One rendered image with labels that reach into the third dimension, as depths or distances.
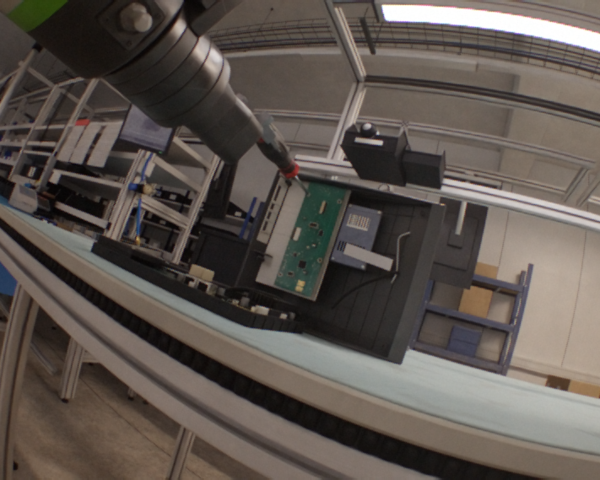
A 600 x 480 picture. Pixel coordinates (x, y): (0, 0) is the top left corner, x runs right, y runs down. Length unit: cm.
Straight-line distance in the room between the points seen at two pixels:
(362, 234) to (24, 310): 63
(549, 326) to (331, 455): 456
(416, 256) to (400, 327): 9
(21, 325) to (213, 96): 61
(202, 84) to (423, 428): 25
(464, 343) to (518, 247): 149
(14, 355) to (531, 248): 481
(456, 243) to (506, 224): 261
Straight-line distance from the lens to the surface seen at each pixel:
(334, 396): 20
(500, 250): 472
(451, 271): 233
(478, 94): 136
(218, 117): 28
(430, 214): 46
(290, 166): 41
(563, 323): 479
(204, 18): 24
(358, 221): 48
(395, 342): 43
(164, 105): 25
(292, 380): 21
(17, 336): 77
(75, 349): 210
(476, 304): 407
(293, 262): 48
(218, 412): 27
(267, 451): 24
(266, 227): 51
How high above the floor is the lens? 104
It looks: 9 degrees up
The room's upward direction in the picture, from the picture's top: 19 degrees clockwise
